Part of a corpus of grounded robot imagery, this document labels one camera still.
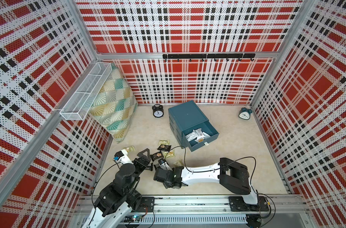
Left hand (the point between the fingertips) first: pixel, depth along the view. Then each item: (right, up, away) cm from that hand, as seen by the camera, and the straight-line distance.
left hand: (149, 153), depth 73 cm
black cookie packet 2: (+2, -6, +18) cm, 19 cm away
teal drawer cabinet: (+22, +14, +6) cm, 27 cm away
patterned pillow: (-24, +27, +13) cm, 38 cm away
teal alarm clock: (+66, +22, +35) cm, 78 cm away
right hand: (+10, -16, +10) cm, 22 cm away
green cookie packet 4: (+15, -10, +13) cm, 22 cm away
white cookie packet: (+23, +8, +7) cm, 26 cm away
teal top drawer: (+35, +10, +12) cm, 38 cm away
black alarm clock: (-1, +24, +36) cm, 43 cm away
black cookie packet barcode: (+8, -7, +2) cm, 11 cm away
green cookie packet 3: (-17, -2, +20) cm, 26 cm away
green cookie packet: (+5, +2, +23) cm, 23 cm away
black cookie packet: (+6, -1, +20) cm, 21 cm away
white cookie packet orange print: (+27, +6, +7) cm, 29 cm away
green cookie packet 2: (+10, -5, +18) cm, 21 cm away
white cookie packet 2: (+27, +10, +9) cm, 30 cm away
